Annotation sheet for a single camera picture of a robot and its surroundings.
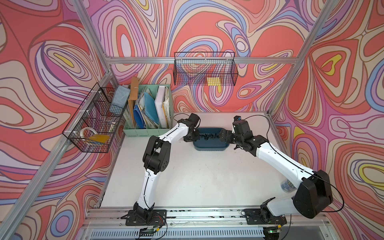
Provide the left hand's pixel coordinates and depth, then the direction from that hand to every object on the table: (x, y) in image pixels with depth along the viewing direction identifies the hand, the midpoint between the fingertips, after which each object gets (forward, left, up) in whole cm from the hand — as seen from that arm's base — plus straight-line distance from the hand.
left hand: (197, 139), depth 99 cm
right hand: (-8, -17, +12) cm, 22 cm away
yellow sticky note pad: (+22, -10, +30) cm, 39 cm away
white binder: (+12, +22, +21) cm, 33 cm away
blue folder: (+11, +30, +16) cm, 36 cm away
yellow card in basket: (-18, +46, +26) cm, 56 cm away
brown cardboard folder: (+10, +37, +28) cm, 47 cm away
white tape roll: (-17, +53, +29) cm, 63 cm away
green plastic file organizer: (+9, +32, 0) cm, 33 cm away
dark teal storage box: (-2, -9, -5) cm, 10 cm away
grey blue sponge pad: (+5, +43, +29) cm, 53 cm away
